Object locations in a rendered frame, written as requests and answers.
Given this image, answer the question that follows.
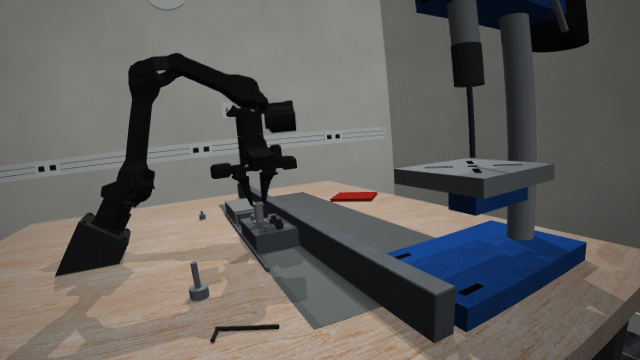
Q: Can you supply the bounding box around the red flat square tile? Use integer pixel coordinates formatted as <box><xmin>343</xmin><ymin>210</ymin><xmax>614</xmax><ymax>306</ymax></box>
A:
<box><xmin>330</xmin><ymin>192</ymin><xmax>377</xmax><ymax>202</ymax></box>

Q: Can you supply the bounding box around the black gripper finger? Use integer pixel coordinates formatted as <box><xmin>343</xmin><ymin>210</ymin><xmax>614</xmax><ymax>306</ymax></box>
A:
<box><xmin>232</xmin><ymin>176</ymin><xmax>253</xmax><ymax>206</ymax></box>
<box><xmin>260</xmin><ymin>172</ymin><xmax>278</xmax><ymax>204</ymax></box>

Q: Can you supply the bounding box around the black l-shaped rod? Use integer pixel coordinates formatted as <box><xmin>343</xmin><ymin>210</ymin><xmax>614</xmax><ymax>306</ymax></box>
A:
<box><xmin>210</xmin><ymin>324</ymin><xmax>279</xmax><ymax>343</ymax></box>

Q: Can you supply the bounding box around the blue drill press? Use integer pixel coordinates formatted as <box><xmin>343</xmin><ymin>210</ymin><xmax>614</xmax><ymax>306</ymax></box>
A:
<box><xmin>386</xmin><ymin>0</ymin><xmax>589</xmax><ymax>332</ymax></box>

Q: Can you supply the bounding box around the dark grey long rectangular bar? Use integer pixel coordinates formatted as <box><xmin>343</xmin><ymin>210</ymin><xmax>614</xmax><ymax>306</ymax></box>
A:
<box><xmin>263</xmin><ymin>194</ymin><xmax>456</xmax><ymax>343</ymax></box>

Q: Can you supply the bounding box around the grey flanged pin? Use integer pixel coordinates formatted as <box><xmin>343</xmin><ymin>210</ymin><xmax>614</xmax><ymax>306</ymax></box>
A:
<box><xmin>188</xmin><ymin>262</ymin><xmax>210</xmax><ymax>301</ymax></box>

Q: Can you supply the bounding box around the grey flanged bushing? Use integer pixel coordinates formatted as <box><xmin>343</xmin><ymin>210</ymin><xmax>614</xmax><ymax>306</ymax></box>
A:
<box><xmin>252</xmin><ymin>202</ymin><xmax>264</xmax><ymax>222</ymax></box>

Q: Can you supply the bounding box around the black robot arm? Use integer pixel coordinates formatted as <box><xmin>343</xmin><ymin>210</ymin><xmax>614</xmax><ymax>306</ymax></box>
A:
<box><xmin>91</xmin><ymin>53</ymin><xmax>296</xmax><ymax>235</ymax></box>

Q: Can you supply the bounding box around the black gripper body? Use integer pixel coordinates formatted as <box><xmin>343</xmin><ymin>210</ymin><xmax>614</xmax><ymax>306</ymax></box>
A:
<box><xmin>210</xmin><ymin>134</ymin><xmax>297</xmax><ymax>179</ymax></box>

